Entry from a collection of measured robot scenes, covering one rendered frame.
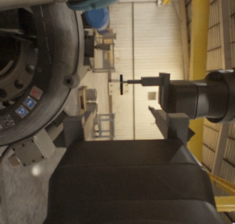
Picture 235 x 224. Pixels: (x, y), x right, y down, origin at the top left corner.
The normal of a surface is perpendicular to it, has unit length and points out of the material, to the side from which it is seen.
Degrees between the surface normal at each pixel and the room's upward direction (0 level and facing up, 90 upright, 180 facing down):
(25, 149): 90
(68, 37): 46
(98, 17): 90
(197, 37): 90
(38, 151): 90
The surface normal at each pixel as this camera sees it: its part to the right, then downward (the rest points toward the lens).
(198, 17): -0.01, 0.14
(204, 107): 0.33, 0.23
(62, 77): 0.47, 0.39
